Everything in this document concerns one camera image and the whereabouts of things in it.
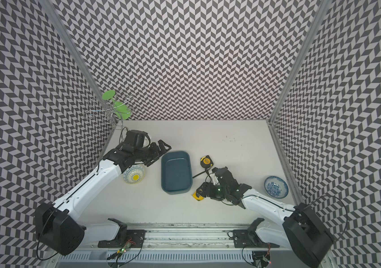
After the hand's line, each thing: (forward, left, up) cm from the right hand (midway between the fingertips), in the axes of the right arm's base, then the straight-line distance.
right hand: (202, 195), depth 81 cm
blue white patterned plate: (+5, -39, -3) cm, 39 cm away
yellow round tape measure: (-1, +2, -3) cm, 4 cm away
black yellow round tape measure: (+20, -2, -2) cm, 21 cm away
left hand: (+15, +17, +16) cm, 27 cm away
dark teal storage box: (+12, +14, 0) cm, 19 cm away
